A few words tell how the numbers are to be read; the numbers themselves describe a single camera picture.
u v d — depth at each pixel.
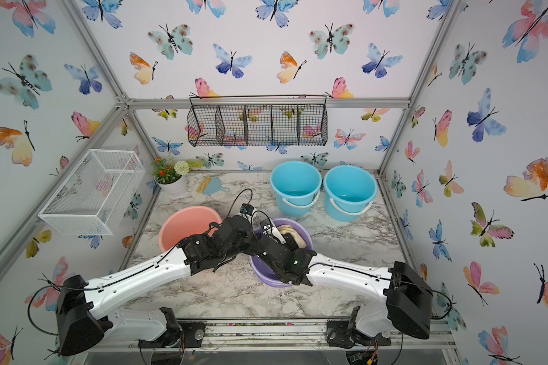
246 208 0.66
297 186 0.96
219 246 0.56
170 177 1.02
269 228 0.67
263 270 0.58
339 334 0.73
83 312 0.39
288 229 0.76
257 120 0.98
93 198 1.45
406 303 0.40
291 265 0.57
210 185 1.15
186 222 0.81
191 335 0.75
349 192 1.08
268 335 0.76
